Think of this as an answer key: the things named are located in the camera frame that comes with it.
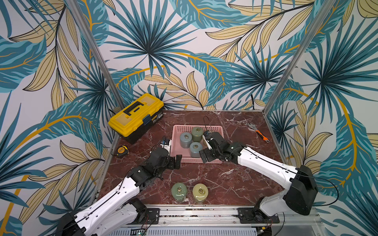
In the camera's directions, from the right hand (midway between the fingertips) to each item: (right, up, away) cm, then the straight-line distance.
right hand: (207, 150), depth 82 cm
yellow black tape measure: (-52, -2, +10) cm, 53 cm away
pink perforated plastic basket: (-18, -2, +13) cm, 23 cm away
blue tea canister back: (-12, +5, +10) cm, 17 cm away
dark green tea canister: (-15, -19, -9) cm, 26 cm away
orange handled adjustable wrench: (+37, +13, +28) cm, 48 cm away
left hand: (-19, -2, -4) cm, 19 cm away
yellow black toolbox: (-44, +17, +8) cm, 48 cm away
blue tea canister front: (-6, +1, +6) cm, 9 cm away
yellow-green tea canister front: (-5, -19, -9) cm, 22 cm away
